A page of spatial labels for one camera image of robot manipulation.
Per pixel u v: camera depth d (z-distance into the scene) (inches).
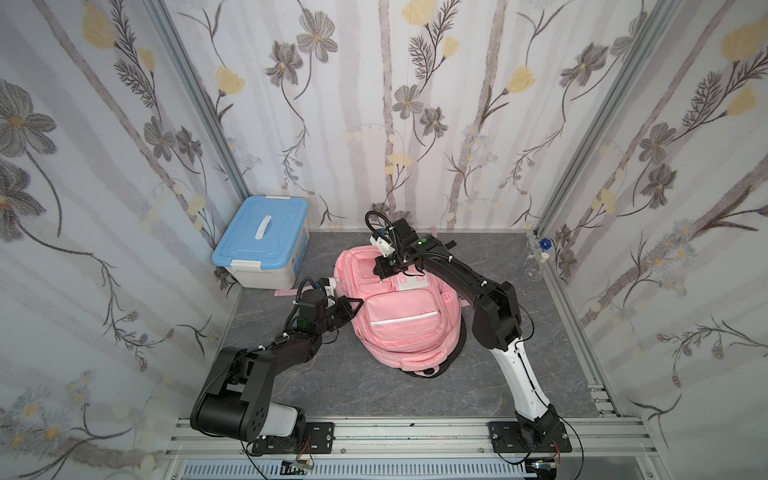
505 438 28.8
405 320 33.7
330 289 32.6
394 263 32.2
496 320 22.9
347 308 31.0
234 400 17.0
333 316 30.5
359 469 27.7
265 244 36.9
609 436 57.0
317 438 29.1
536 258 43.4
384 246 34.0
